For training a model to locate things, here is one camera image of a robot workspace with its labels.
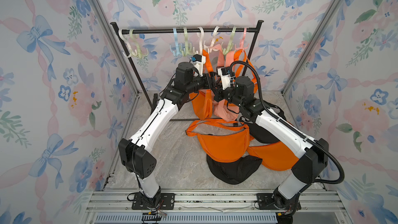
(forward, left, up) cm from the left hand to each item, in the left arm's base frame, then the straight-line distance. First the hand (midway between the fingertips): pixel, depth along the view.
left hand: (219, 75), depth 69 cm
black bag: (-30, -10, -40) cm, 51 cm away
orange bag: (-13, -4, -38) cm, 40 cm away
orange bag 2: (-2, +7, -16) cm, 18 cm away
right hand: (0, +4, -5) cm, 6 cm away
